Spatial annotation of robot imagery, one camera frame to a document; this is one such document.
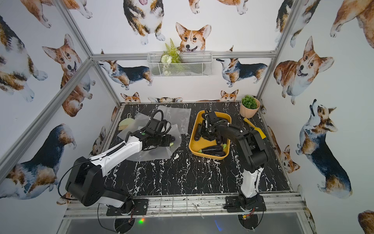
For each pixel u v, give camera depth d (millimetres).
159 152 890
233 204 733
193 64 924
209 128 759
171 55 818
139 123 1089
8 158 487
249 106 1035
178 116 1159
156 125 677
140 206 735
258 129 1025
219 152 903
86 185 423
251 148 542
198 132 998
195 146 960
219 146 930
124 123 1089
